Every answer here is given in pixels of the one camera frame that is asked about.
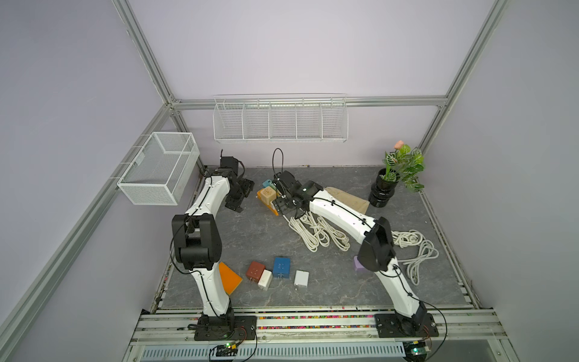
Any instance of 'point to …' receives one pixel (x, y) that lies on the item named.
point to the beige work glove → (349, 200)
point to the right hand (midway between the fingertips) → (284, 199)
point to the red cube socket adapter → (255, 271)
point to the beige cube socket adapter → (268, 195)
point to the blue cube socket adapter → (281, 267)
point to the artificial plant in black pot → (403, 164)
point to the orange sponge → (230, 280)
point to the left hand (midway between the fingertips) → (252, 195)
